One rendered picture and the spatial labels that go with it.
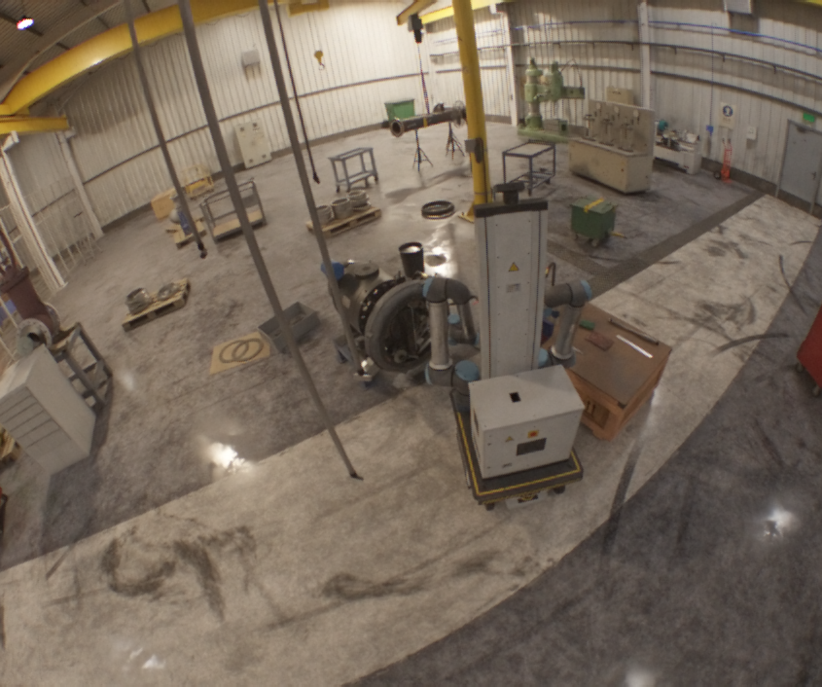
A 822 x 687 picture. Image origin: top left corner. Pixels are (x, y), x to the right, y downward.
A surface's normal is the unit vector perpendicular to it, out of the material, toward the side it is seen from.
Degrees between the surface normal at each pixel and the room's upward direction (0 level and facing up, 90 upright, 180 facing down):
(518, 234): 90
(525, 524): 0
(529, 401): 0
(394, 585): 0
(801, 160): 90
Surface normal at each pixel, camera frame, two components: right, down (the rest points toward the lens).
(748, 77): -0.87, 0.40
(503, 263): 0.10, 0.63
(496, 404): -0.14, -0.76
